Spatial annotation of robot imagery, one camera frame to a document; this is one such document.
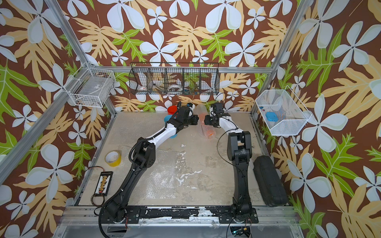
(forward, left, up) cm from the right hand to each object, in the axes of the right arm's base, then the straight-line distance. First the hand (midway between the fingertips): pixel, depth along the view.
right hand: (206, 119), depth 107 cm
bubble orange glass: (-11, 0, -1) cm, 11 cm away
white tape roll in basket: (+11, +22, +21) cm, 32 cm away
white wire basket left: (+1, +71, +28) cm, 76 cm away
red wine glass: (+2, +25, +8) cm, 26 cm away
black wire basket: (+14, +22, +25) cm, 37 cm away
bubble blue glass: (-34, +52, -6) cm, 63 cm away
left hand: (-1, +5, +6) cm, 8 cm away
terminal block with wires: (-46, +61, -5) cm, 77 cm away
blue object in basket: (-16, -34, +20) cm, 42 cm away
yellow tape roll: (-28, +62, -6) cm, 69 cm away
